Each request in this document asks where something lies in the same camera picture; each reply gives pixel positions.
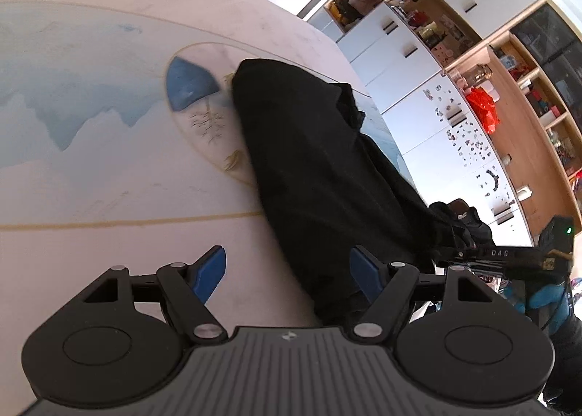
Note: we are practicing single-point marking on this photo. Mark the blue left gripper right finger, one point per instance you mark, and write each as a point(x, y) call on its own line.
point(370, 275)

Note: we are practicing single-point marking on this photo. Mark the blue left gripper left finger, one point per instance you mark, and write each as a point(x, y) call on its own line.
point(206, 273)

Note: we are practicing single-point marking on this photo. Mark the white and wood wall cabinet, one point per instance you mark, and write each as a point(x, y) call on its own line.
point(418, 58)

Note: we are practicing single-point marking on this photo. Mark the blue mountain print table mat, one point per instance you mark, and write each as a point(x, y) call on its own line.
point(109, 118)

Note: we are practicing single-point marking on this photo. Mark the red plastic bag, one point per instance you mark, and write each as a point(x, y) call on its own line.
point(484, 108)

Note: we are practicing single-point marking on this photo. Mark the blue gloved hand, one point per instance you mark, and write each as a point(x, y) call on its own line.
point(554, 297)

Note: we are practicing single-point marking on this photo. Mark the black garment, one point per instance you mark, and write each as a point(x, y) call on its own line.
point(326, 187)

